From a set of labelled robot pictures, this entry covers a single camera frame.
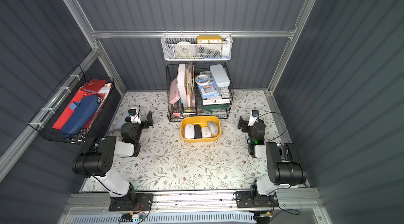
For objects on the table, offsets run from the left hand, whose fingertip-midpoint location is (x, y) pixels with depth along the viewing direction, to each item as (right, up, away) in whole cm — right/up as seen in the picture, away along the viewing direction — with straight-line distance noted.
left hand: (143, 112), depth 91 cm
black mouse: (+32, -12, +5) cm, 34 cm away
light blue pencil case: (+45, +23, +8) cm, 51 cm away
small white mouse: (+36, -13, +4) cm, 39 cm away
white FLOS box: (+22, +16, -2) cm, 28 cm away
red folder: (-21, +13, -13) cm, 27 cm away
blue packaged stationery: (+38, +13, 0) cm, 40 cm away
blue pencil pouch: (-18, +1, -22) cm, 29 cm away
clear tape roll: (+34, +20, +6) cm, 40 cm away
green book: (+38, +3, +7) cm, 39 cm away
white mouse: (+27, -13, +3) cm, 30 cm away
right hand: (+64, -5, +2) cm, 64 cm away
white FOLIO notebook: (+42, +6, +3) cm, 42 cm away
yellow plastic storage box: (+35, -6, +10) cm, 37 cm away
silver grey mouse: (+41, -10, +5) cm, 42 cm away
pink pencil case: (+16, +10, +10) cm, 22 cm away
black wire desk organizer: (+32, +13, 0) cm, 35 cm away
